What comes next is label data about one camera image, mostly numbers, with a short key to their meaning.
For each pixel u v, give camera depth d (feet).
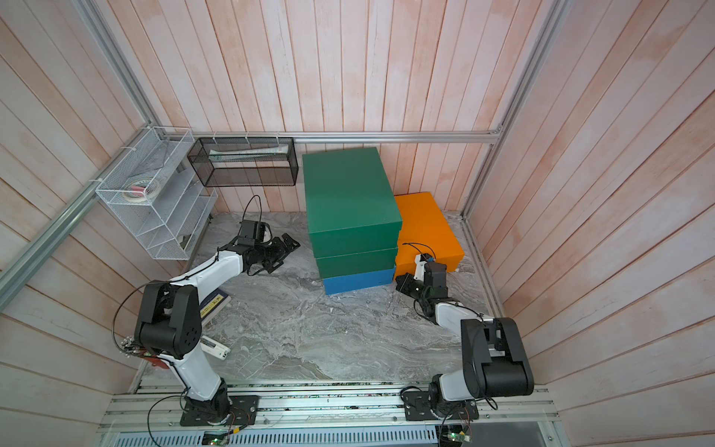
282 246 2.79
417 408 2.40
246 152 2.93
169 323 1.57
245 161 3.41
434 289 2.35
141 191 2.42
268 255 2.65
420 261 2.80
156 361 2.43
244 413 2.39
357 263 2.93
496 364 1.45
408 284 2.68
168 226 2.56
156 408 2.21
